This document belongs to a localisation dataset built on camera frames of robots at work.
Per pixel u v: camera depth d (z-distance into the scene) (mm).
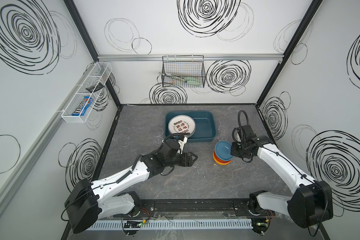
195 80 962
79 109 696
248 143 593
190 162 666
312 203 393
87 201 390
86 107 703
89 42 833
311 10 732
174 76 848
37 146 536
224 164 838
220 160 827
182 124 1049
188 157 665
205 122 1082
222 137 1000
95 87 757
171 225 963
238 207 738
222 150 845
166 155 575
